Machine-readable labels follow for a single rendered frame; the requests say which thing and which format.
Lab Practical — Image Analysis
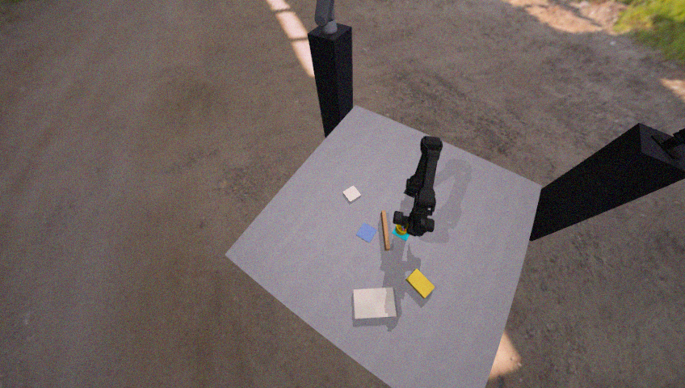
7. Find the yellow block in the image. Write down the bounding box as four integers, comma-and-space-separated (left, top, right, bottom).
406, 268, 434, 298

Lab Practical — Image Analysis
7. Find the yellow cup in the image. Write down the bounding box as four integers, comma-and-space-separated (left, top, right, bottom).
395, 223, 409, 236

